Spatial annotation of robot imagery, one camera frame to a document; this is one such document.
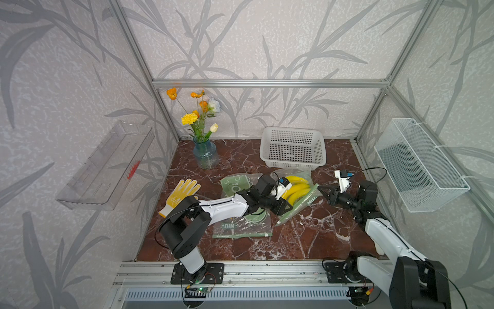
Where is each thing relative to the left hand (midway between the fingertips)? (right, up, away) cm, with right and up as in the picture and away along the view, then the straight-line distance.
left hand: (289, 207), depth 82 cm
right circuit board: (+25, -30, -11) cm, 41 cm away
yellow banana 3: (+5, +3, +9) cm, 11 cm away
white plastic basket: (+9, +27, +33) cm, 44 cm away
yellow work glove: (-52, +4, +15) cm, 54 cm away
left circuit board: (-34, -28, -12) cm, 45 cm away
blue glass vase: (-41, +24, +17) cm, 50 cm away
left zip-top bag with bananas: (-15, -9, +4) cm, 18 cm away
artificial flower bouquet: (-42, +39, +5) cm, 58 cm away
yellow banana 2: (+4, +6, +11) cm, 13 cm away
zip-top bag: (+11, +6, 0) cm, 13 cm away
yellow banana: (+4, +11, +11) cm, 16 cm away
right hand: (+13, +8, +1) cm, 15 cm away
